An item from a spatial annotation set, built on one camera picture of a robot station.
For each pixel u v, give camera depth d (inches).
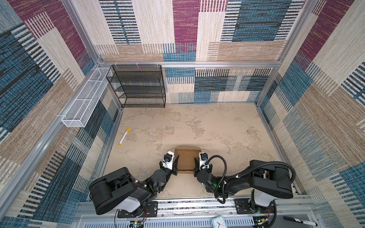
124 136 40.0
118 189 17.5
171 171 28.7
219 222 27.0
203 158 28.1
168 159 27.0
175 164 29.3
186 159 35.1
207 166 28.2
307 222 27.0
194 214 28.8
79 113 27.4
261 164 18.2
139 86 43.5
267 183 17.6
